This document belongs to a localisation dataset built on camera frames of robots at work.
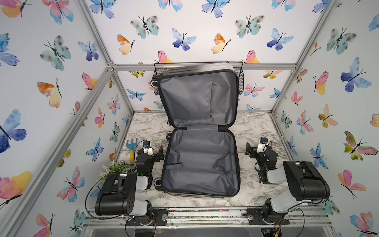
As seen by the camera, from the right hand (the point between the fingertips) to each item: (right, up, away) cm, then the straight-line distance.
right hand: (257, 141), depth 91 cm
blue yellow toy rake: (-80, -4, +7) cm, 81 cm away
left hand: (-63, -2, -1) cm, 63 cm away
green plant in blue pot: (-79, -11, -15) cm, 81 cm away
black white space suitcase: (-34, -8, +3) cm, 35 cm away
